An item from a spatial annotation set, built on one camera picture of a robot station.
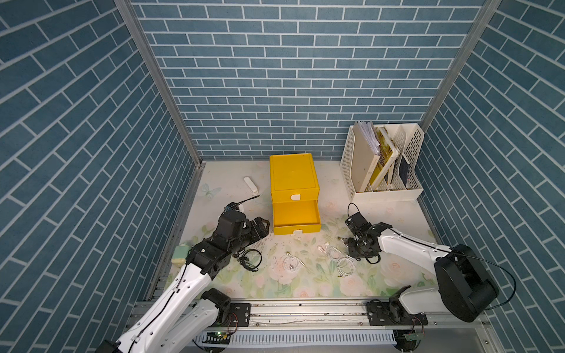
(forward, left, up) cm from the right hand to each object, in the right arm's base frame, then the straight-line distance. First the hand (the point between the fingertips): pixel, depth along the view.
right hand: (355, 251), depth 89 cm
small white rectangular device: (+28, +48, +3) cm, 56 cm away
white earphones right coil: (-6, +4, 0) cm, 8 cm away
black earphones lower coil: (-9, +43, +1) cm, 44 cm away
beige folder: (+27, -1, +27) cm, 38 cm away
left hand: (-2, +34, +19) cm, 38 cm away
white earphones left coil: (-7, +26, +1) cm, 27 cm away
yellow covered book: (+33, -12, +25) cm, 43 cm away
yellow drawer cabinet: (+13, +26, +21) cm, 35 cm away
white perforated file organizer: (+34, -25, +6) cm, 43 cm away
